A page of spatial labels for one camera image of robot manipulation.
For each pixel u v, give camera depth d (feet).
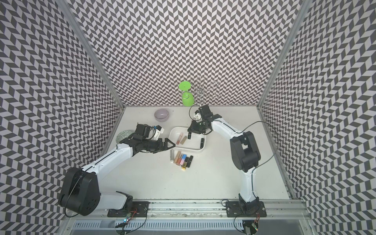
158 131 2.60
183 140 3.20
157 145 2.41
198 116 2.91
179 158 2.91
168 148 2.43
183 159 2.91
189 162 2.88
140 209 2.40
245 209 2.12
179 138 3.24
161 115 3.56
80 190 1.35
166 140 2.47
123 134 3.17
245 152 1.72
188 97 3.16
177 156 2.97
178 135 3.30
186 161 2.91
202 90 2.71
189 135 2.98
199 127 2.65
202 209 2.46
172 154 2.99
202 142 3.16
